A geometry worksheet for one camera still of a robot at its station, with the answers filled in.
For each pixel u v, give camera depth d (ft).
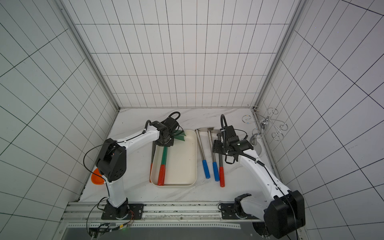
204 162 2.94
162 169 2.61
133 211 2.38
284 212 1.23
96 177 2.69
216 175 2.74
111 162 1.60
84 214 2.39
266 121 2.43
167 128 2.25
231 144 1.96
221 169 2.80
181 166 2.90
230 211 2.38
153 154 3.00
